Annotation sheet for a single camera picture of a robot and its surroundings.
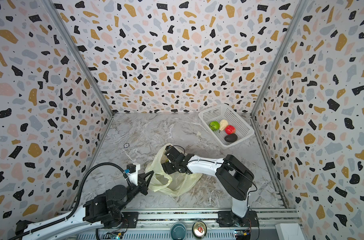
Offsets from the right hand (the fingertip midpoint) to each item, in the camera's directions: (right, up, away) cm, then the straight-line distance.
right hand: (165, 164), depth 87 cm
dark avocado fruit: (+43, +14, +17) cm, 48 cm away
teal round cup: (+9, -27, -17) cm, 33 cm away
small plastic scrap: (+21, +17, +23) cm, 35 cm away
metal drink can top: (+19, -21, -24) cm, 37 cm away
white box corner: (+60, -26, -19) cm, 68 cm away
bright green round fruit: (+32, +23, +19) cm, 44 cm away
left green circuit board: (-21, -29, -17) cm, 39 cm away
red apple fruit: (+42, +20, +18) cm, 50 cm away
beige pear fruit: (+38, +24, +22) cm, 50 cm away
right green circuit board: (+40, -30, -15) cm, 52 cm away
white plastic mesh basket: (+52, +20, +18) cm, 59 cm away
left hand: (-2, +1, -17) cm, 17 cm away
